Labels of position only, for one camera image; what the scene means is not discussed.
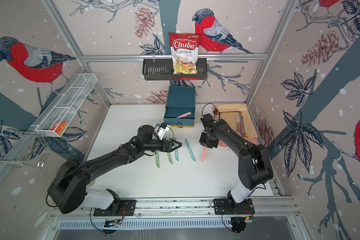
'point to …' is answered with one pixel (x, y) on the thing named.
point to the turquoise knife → (191, 152)
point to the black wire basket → (163, 70)
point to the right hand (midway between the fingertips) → (203, 143)
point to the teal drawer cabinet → (180, 101)
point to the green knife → (170, 158)
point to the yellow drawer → (179, 126)
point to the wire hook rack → (43, 158)
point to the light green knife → (157, 159)
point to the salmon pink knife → (184, 115)
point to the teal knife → (176, 154)
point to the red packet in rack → (60, 128)
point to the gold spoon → (216, 112)
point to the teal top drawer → (172, 112)
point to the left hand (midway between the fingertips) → (179, 143)
